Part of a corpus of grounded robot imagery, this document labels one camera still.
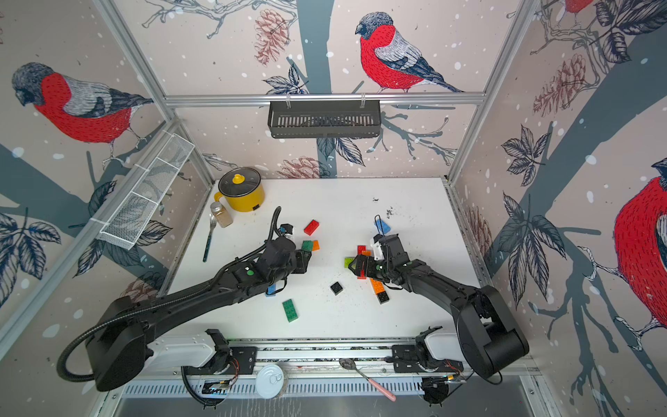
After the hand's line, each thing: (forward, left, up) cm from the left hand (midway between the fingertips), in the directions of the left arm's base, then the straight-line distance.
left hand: (313, 250), depth 81 cm
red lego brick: (+7, -16, -12) cm, 22 cm away
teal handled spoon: (+21, +45, -15) cm, 52 cm away
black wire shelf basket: (+55, 0, +13) cm, 56 cm away
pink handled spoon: (-29, -11, -16) cm, 35 cm away
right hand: (0, -15, -9) cm, 18 cm away
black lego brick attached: (-11, -23, -13) cm, 28 cm away
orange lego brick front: (-6, -22, -13) cm, 26 cm away
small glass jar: (+20, +39, -10) cm, 44 cm away
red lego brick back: (+17, +3, -13) cm, 22 cm away
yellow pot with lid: (+32, +33, -5) cm, 46 cm away
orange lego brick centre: (+9, +1, -13) cm, 16 cm away
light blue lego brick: (+19, -26, -14) cm, 35 cm away
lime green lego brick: (+3, -11, -14) cm, 18 cm away
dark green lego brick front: (-15, +8, -13) cm, 21 cm away
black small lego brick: (-7, -7, -13) cm, 17 cm away
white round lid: (-34, +10, -8) cm, 36 cm away
